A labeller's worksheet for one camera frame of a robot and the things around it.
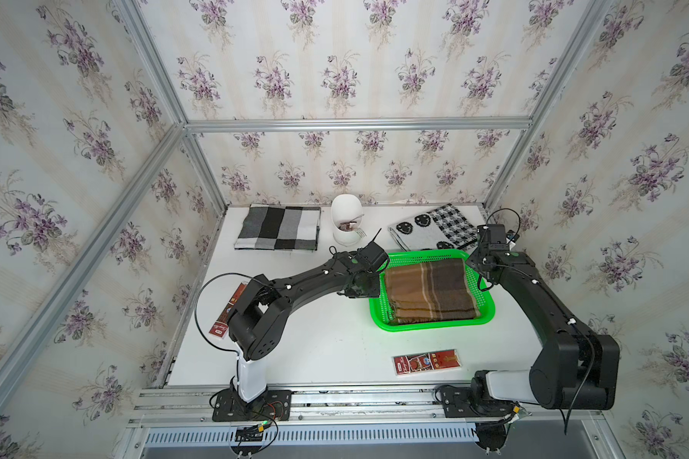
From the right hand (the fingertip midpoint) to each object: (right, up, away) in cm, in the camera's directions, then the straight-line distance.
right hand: (484, 263), depth 86 cm
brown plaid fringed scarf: (-15, -10, +5) cm, 18 cm away
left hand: (-33, -10, +1) cm, 35 cm away
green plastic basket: (-1, -12, -2) cm, 12 cm away
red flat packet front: (-20, -28, -6) cm, 34 cm away
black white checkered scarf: (-69, +11, +24) cm, 74 cm away
